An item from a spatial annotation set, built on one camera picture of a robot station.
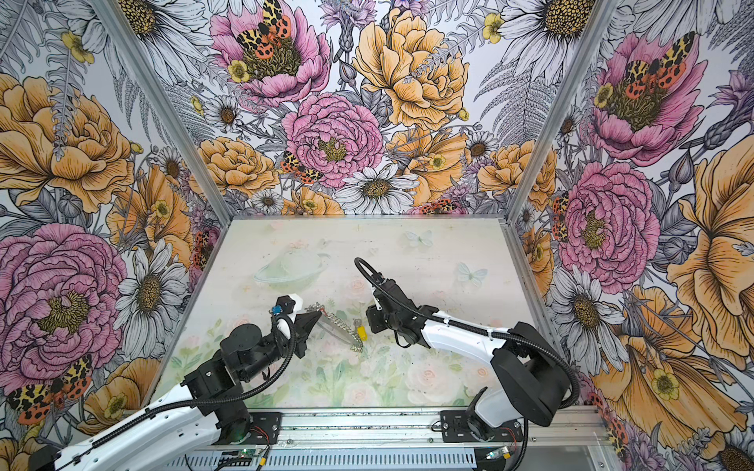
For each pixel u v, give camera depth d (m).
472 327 0.51
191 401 0.51
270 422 0.76
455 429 0.74
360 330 0.91
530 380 0.43
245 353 0.54
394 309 0.66
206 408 0.53
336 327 0.73
